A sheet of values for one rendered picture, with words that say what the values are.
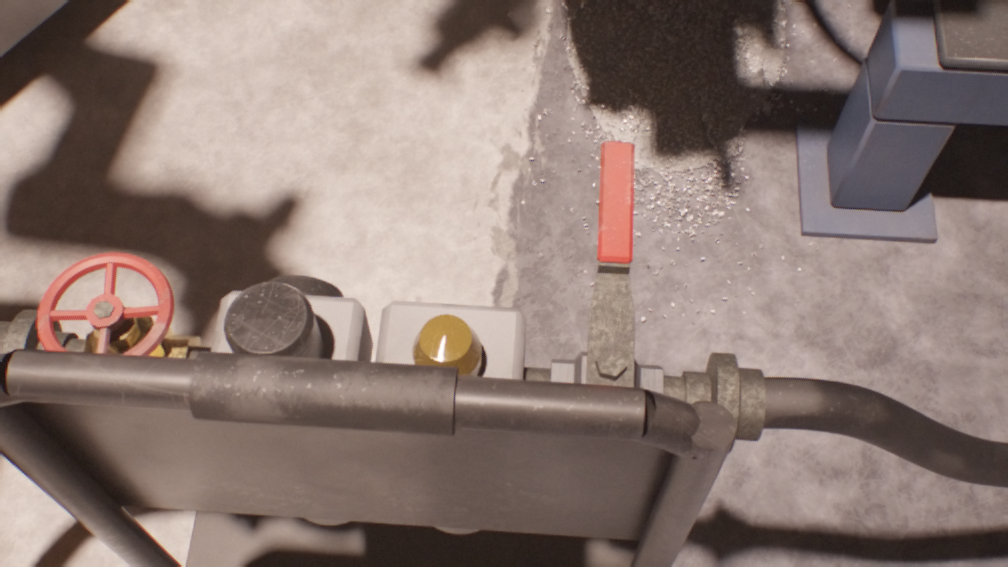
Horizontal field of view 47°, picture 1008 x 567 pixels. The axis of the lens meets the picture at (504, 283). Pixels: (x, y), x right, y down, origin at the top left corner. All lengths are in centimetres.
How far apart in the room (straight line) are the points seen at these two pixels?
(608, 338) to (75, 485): 32
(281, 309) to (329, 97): 73
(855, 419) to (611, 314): 15
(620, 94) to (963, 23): 39
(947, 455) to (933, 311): 51
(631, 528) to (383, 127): 67
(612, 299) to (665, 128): 66
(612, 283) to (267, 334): 20
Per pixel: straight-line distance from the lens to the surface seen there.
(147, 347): 64
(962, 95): 113
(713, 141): 130
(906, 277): 127
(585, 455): 63
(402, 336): 66
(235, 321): 63
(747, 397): 67
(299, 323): 62
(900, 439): 72
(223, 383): 54
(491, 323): 66
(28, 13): 139
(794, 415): 68
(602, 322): 65
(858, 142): 119
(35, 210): 133
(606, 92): 133
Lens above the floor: 106
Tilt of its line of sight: 62 degrees down
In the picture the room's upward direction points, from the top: straight up
